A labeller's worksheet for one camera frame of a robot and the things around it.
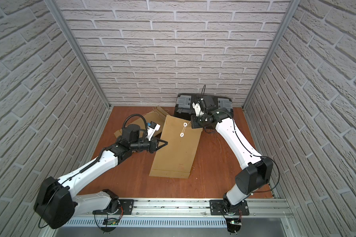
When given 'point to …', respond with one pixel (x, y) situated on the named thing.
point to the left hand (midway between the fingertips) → (168, 142)
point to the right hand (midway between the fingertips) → (195, 122)
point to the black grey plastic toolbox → (183, 107)
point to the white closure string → (185, 125)
